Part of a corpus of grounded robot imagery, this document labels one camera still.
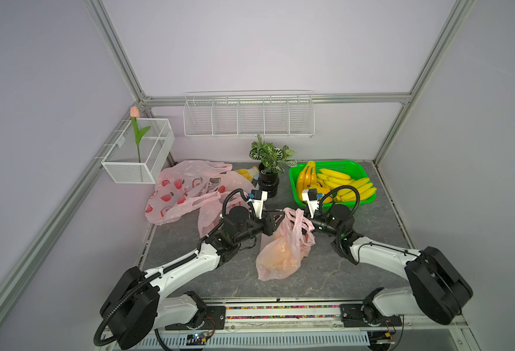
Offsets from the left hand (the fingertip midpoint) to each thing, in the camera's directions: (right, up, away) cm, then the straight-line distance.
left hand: (285, 215), depth 74 cm
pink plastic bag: (+2, -8, -6) cm, 10 cm away
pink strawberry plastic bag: (-50, +8, +34) cm, 61 cm away
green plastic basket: (+37, +18, +32) cm, 52 cm away
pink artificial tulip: (-56, +30, +10) cm, 64 cm away
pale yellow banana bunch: (+26, +13, +29) cm, 41 cm away
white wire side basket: (-54, +23, +8) cm, 60 cm away
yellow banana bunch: (+37, +9, +22) cm, 44 cm away
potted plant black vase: (-4, +20, +13) cm, 24 cm away
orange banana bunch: (+14, +14, +34) cm, 40 cm away
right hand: (-1, +1, +1) cm, 2 cm away
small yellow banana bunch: (+11, +9, -6) cm, 15 cm away
